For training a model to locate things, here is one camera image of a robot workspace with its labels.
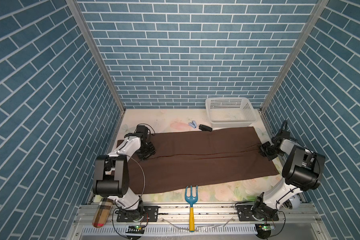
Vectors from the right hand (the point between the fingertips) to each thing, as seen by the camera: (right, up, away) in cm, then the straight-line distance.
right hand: (259, 148), depth 95 cm
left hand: (-68, -2, -4) cm, 68 cm away
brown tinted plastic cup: (-88, -27, -24) cm, 95 cm away
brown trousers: (-45, -6, +1) cm, 45 cm away
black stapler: (-33, +13, +12) cm, 38 cm away
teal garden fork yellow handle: (-44, -24, -18) cm, 53 cm away
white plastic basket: (-11, +25, +24) cm, 37 cm away
